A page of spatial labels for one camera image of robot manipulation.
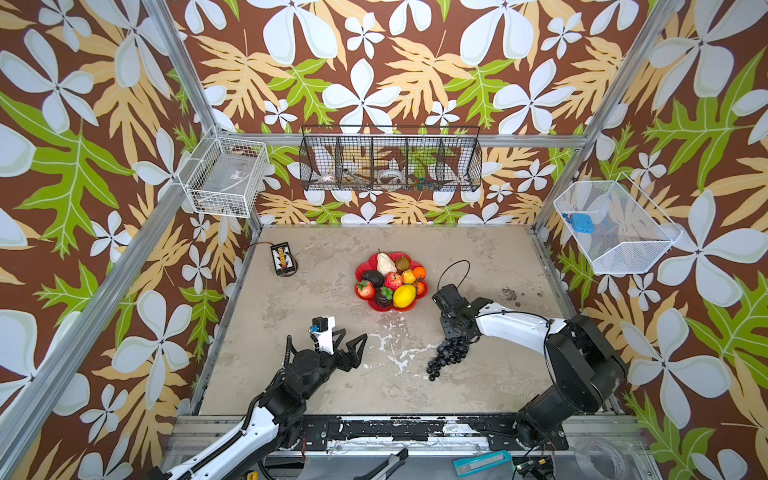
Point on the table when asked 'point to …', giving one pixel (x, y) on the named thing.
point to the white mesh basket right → (614, 226)
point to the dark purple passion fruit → (380, 298)
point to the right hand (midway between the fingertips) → (452, 323)
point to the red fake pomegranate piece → (393, 280)
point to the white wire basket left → (224, 175)
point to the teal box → (474, 464)
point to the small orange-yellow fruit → (408, 276)
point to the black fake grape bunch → (453, 350)
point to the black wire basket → (390, 158)
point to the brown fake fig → (402, 263)
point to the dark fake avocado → (375, 278)
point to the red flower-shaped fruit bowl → (386, 291)
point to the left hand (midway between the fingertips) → (354, 331)
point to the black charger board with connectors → (282, 257)
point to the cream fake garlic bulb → (385, 264)
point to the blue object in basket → (582, 223)
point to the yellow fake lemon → (404, 296)
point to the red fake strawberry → (365, 289)
